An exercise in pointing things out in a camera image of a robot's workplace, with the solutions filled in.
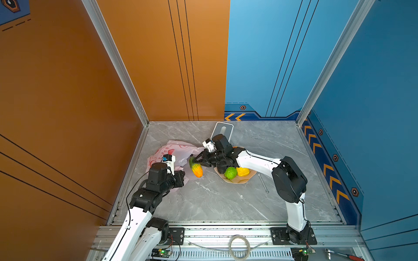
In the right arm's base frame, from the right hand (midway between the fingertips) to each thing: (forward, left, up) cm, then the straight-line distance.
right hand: (195, 161), depth 82 cm
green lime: (-2, -19, -8) cm, 20 cm away
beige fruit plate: (-4, -23, -12) cm, 26 cm away
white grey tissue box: (+32, -17, -10) cm, 38 cm away
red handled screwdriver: (-37, -67, -15) cm, 78 cm away
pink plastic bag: (+6, +8, 0) cm, 10 cm away
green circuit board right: (-36, -48, -17) cm, 63 cm away
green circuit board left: (-37, +15, -16) cm, 43 cm away
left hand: (-6, +4, +2) cm, 7 cm away
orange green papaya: (-4, -1, +1) cm, 5 cm away
